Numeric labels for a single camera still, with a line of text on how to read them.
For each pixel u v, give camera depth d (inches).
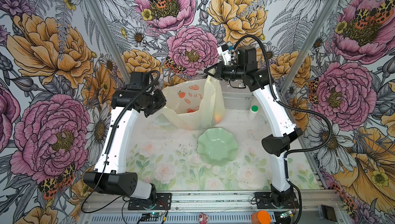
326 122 19.3
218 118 36.1
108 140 16.0
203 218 26.0
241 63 22.3
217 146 36.3
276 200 26.0
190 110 39.1
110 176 15.1
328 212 27.5
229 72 24.2
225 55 25.5
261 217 25.1
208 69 26.9
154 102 23.4
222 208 28.7
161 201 28.8
